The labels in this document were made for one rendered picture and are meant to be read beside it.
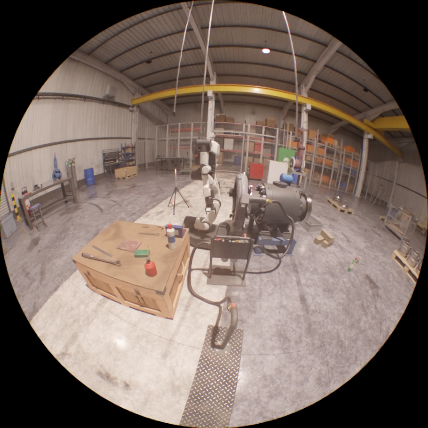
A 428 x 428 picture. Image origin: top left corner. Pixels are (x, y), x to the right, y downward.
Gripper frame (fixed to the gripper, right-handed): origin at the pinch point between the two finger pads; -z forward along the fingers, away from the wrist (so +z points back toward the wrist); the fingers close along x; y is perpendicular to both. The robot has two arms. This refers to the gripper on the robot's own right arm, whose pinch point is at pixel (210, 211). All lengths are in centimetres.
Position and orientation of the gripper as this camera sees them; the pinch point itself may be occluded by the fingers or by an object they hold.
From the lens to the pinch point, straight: 166.4
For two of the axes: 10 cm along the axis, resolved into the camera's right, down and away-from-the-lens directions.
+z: -1.5, -9.1, -3.8
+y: 1.8, -4.0, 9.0
